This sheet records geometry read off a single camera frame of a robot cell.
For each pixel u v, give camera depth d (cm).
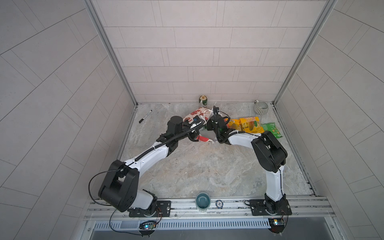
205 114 89
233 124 99
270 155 51
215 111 80
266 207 64
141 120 105
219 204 73
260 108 111
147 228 65
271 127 99
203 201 73
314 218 71
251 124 96
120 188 41
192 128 81
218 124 73
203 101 105
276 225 68
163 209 71
